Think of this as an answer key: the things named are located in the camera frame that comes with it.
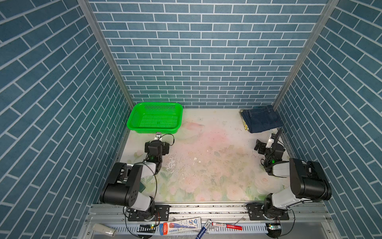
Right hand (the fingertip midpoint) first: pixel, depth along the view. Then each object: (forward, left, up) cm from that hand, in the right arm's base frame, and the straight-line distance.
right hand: (266, 142), depth 94 cm
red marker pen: (-46, +25, -5) cm, 52 cm away
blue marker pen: (-49, +38, -5) cm, 63 cm away
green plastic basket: (+20, +82, -5) cm, 84 cm away
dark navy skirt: (+19, 0, +2) cm, 19 cm away
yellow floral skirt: (+16, +10, -4) cm, 20 cm away
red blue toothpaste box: (-48, +48, -5) cm, 68 cm away
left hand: (-5, +67, +1) cm, 68 cm away
